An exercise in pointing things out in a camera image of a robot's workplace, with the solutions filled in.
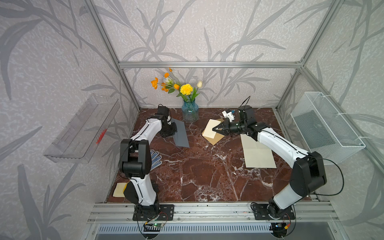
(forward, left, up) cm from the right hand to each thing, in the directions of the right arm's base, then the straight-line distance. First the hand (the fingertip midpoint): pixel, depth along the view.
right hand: (212, 129), depth 78 cm
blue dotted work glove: (-5, +34, -23) cm, 42 cm away
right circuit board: (-41, -32, -27) cm, 58 cm away
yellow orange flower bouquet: (+38, +28, +1) cm, 47 cm away
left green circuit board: (-40, +29, -25) cm, 56 cm away
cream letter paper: (0, +2, -2) cm, 3 cm away
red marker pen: (-9, +50, +9) cm, 51 cm away
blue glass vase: (+26, +13, -13) cm, 32 cm away
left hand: (+9, +22, -14) cm, 28 cm away
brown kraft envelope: (+5, -5, +2) cm, 7 cm away
